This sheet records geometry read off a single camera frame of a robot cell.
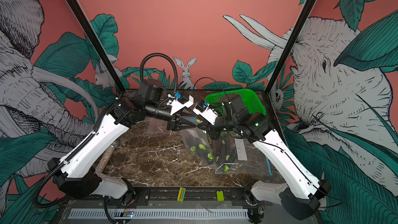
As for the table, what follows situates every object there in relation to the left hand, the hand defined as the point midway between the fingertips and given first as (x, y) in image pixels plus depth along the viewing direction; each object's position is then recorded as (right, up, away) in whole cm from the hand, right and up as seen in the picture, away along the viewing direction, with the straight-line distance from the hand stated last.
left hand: (195, 118), depth 57 cm
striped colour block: (-7, -38, +16) cm, 42 cm away
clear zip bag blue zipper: (+22, -23, +26) cm, 42 cm away
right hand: (+1, -2, +4) cm, 5 cm away
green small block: (+11, -40, +18) cm, 45 cm away
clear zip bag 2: (-29, -9, +43) cm, 53 cm away
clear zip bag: (+2, -6, +5) cm, 8 cm away
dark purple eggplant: (+15, -20, +30) cm, 39 cm away
